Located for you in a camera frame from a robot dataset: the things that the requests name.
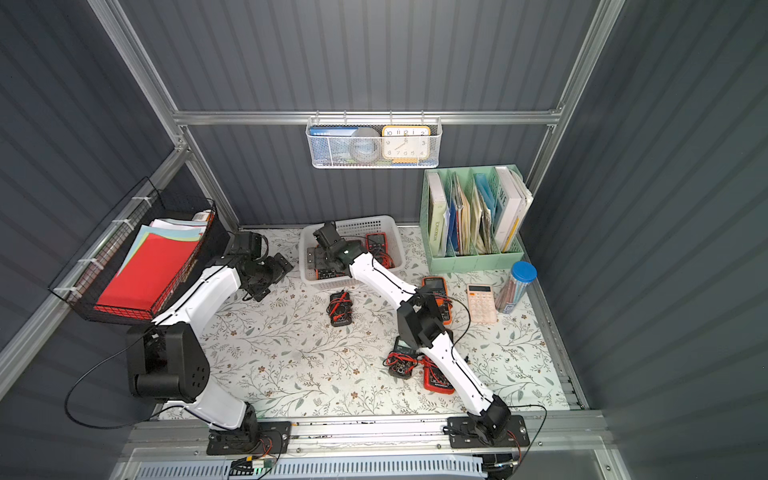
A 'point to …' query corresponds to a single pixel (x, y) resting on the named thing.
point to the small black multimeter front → (402, 361)
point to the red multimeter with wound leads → (377, 245)
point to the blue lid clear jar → (521, 274)
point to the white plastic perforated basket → (352, 231)
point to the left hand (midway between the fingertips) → (278, 274)
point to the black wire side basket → (93, 274)
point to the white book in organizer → (512, 200)
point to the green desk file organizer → (458, 221)
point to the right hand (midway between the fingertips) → (328, 252)
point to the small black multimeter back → (340, 309)
